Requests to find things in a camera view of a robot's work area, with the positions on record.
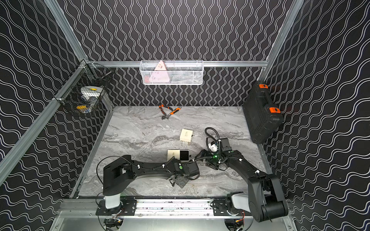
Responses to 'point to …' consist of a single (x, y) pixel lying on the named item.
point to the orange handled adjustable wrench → (167, 116)
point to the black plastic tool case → (263, 119)
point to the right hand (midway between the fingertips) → (201, 160)
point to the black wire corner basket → (82, 92)
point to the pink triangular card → (160, 74)
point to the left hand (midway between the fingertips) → (181, 178)
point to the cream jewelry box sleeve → (186, 135)
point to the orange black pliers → (162, 106)
